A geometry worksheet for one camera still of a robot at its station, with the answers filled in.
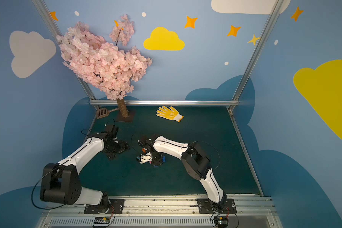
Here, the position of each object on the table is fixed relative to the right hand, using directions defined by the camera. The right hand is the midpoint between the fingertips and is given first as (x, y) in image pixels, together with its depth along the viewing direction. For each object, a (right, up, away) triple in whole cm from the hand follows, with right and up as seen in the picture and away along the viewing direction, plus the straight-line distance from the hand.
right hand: (160, 157), depth 90 cm
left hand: (-22, +5, -2) cm, 23 cm away
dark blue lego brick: (+3, +1, -7) cm, 7 cm away
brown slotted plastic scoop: (-49, +31, +25) cm, 63 cm away
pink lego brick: (-5, 0, -10) cm, 11 cm away
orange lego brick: (-11, +4, +3) cm, 12 cm away
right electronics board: (+34, -30, -17) cm, 48 cm away
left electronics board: (-29, -29, -17) cm, 44 cm away
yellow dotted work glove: (+7, +30, +29) cm, 42 cm away
